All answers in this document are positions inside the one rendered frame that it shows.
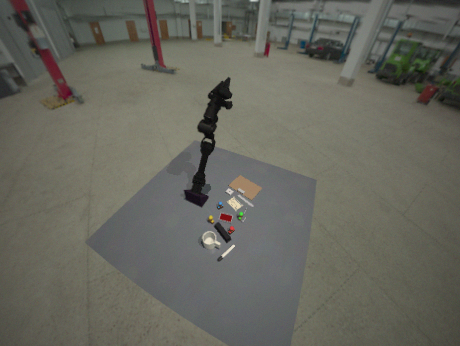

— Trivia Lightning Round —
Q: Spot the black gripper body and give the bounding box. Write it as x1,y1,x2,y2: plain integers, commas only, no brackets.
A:
208,87,232,111

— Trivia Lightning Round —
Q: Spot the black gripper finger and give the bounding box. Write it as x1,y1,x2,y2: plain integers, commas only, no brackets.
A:
218,77,231,93
211,81,223,94

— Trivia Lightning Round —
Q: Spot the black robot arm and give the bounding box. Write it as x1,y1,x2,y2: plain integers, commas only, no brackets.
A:
190,98,233,194

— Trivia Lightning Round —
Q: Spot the white marker with black cap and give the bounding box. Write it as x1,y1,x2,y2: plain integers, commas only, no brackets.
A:
217,244,235,261

